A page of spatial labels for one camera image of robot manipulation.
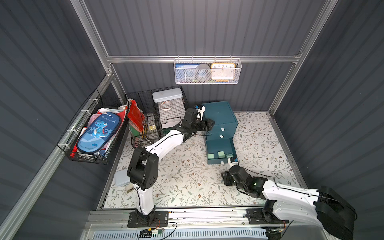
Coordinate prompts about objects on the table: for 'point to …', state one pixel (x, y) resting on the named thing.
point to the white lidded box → (163, 95)
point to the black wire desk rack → (159, 117)
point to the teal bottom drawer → (227, 145)
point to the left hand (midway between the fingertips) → (213, 124)
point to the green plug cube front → (221, 154)
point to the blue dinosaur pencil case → (98, 133)
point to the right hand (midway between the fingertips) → (225, 173)
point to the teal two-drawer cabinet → (226, 122)
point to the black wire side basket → (97, 104)
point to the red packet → (136, 117)
